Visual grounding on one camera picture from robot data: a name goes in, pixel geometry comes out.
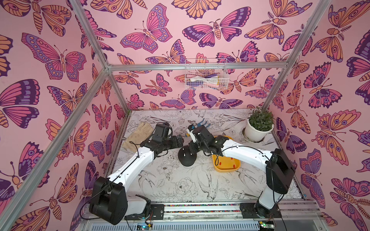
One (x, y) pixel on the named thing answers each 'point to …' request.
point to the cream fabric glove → (140, 134)
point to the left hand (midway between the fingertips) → (179, 140)
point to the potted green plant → (259, 125)
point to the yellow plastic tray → (225, 164)
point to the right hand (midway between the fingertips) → (189, 143)
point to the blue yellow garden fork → (199, 124)
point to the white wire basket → (206, 74)
